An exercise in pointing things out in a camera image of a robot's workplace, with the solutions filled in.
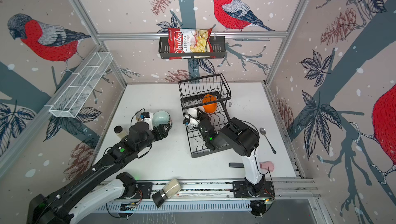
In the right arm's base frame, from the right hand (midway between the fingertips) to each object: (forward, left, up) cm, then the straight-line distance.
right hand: (197, 113), depth 93 cm
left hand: (-16, +14, +10) cm, 23 cm away
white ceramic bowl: (0, +2, +3) cm, 3 cm away
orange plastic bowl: (+5, -8, -2) cm, 10 cm away
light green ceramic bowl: (-6, +21, +4) cm, 22 cm away
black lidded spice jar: (-15, +43, +2) cm, 46 cm away
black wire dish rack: (+14, -2, -5) cm, 16 cm away
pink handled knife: (-29, -37, -3) cm, 47 cm away
